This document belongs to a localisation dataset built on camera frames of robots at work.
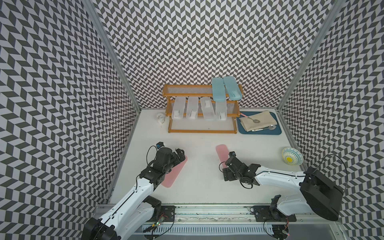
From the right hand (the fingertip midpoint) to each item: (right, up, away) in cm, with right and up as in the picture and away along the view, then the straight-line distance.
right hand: (231, 174), depth 87 cm
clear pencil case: (-5, +38, +7) cm, 39 cm away
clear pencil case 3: (-23, +37, +7) cm, 44 cm away
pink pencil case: (-35, -1, -2) cm, 36 cm away
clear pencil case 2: (-13, +39, +10) cm, 42 cm away
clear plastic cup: (-47, +34, +20) cm, 61 cm away
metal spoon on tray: (+32, +27, +17) cm, 45 cm away
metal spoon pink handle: (+23, +32, +22) cm, 45 cm away
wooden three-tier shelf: (-19, +28, +20) cm, 39 cm away
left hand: (-30, +12, -4) cm, 33 cm away
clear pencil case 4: (-33, +40, +13) cm, 53 cm away
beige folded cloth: (+31, +34, +25) cm, 52 cm away
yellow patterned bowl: (+39, +10, +5) cm, 41 cm away
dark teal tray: (+36, +24, +16) cm, 46 cm away
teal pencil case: (+2, +50, 0) cm, 50 cm away
